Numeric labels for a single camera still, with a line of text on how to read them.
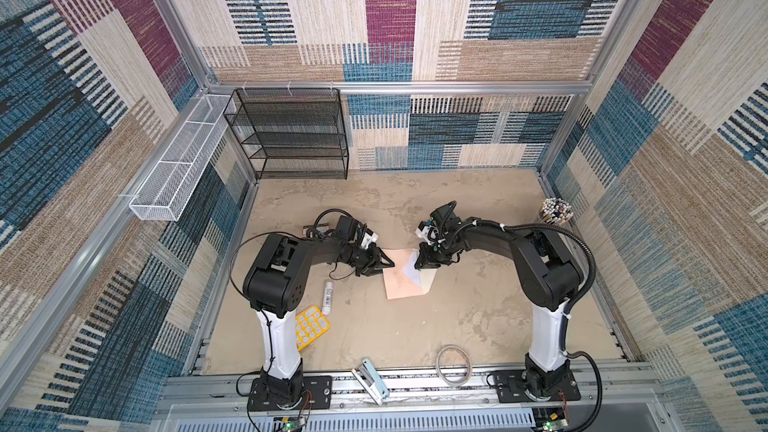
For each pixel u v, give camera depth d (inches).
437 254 33.5
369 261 33.7
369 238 37.0
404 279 36.4
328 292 34.9
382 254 35.9
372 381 28.7
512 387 28.7
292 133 43.4
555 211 33.5
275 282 20.4
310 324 32.7
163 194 36.0
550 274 21.1
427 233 35.7
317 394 28.7
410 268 37.1
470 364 30.0
